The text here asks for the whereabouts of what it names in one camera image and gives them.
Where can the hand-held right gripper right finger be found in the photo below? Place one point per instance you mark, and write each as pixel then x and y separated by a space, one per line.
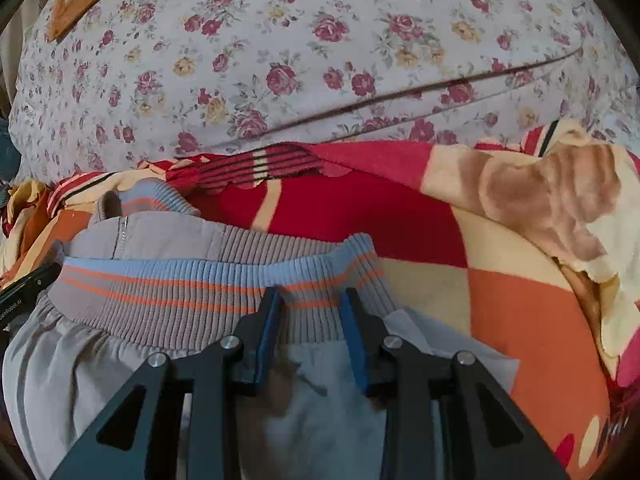
pixel 354 340

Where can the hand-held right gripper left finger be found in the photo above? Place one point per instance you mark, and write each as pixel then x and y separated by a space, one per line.
pixel 270 330

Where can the grey zip jacket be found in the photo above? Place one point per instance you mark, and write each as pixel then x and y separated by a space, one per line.
pixel 150 280

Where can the dark blue clothes pile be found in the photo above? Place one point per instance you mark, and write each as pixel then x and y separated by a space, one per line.
pixel 7 152

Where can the red orange patterned blanket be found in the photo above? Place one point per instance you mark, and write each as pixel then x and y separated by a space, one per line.
pixel 450 240

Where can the floral quilt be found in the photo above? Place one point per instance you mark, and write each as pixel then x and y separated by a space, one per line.
pixel 325 50

